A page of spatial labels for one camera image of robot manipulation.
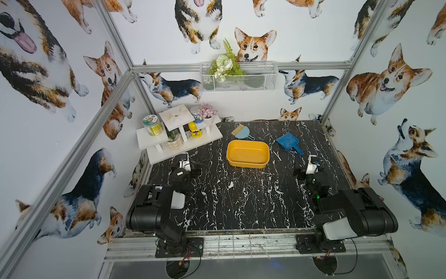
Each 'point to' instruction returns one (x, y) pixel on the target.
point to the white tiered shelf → (177, 117)
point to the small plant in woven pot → (175, 140)
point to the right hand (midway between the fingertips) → (310, 158)
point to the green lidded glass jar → (153, 125)
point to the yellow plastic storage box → (248, 154)
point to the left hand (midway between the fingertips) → (186, 156)
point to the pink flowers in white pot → (205, 113)
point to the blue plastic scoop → (288, 141)
